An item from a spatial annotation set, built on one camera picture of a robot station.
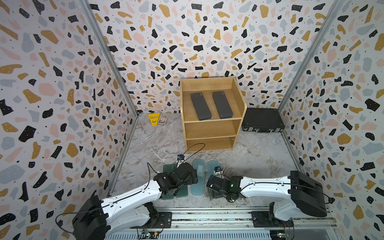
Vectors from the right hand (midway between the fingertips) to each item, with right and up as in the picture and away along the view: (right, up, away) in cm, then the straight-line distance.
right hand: (214, 191), depth 82 cm
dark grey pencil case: (-7, +47, -2) cm, 47 cm away
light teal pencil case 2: (0, +12, +12) cm, 17 cm away
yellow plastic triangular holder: (-45, +43, +36) cm, 72 cm away
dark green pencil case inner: (-17, -1, +2) cm, 17 cm away
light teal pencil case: (-9, +1, +2) cm, 9 cm away
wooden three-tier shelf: (+1, +31, +8) cm, 32 cm away
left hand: (-12, +10, -1) cm, 16 cm away
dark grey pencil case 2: (+5, +48, +1) cm, 48 cm away
